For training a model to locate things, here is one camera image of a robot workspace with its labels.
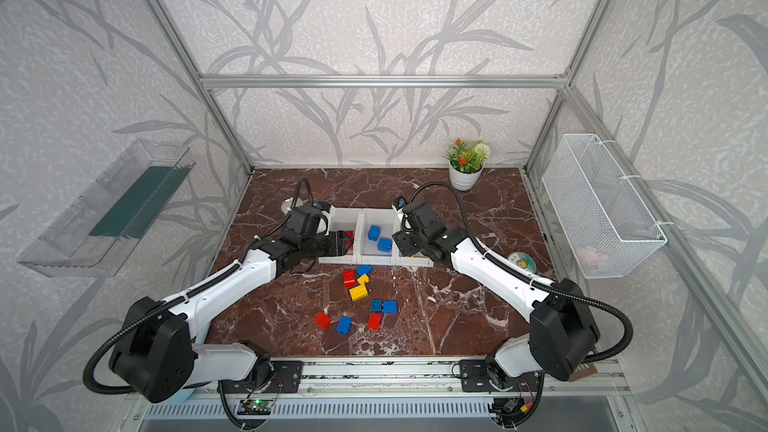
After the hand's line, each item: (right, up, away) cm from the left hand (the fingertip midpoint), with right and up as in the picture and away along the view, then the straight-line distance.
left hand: (349, 231), depth 85 cm
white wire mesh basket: (+57, +6, -22) cm, 62 cm away
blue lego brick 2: (+7, -21, 0) cm, 22 cm away
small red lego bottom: (+8, -25, -2) cm, 26 cm away
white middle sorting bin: (+4, -8, +11) cm, 14 cm away
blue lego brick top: (+3, -12, +6) cm, 14 cm away
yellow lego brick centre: (+2, -18, +2) cm, 18 cm away
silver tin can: (-26, +7, +20) cm, 33 cm away
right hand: (+17, +3, 0) cm, 17 cm away
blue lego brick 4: (-1, -25, -4) cm, 26 cm away
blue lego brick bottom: (+6, -2, +15) cm, 16 cm away
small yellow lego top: (+3, -15, +4) cm, 16 cm away
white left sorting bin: (-4, +2, +16) cm, 16 cm away
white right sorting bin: (+19, -10, +7) cm, 22 cm away
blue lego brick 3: (+12, -22, 0) cm, 25 cm away
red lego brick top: (-1, -15, +5) cm, 16 cm away
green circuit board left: (-20, -41, -14) cm, 47 cm away
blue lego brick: (+10, -6, +12) cm, 16 cm away
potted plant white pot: (+37, +16, +21) cm, 45 cm away
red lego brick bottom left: (-7, -24, -2) cm, 26 cm away
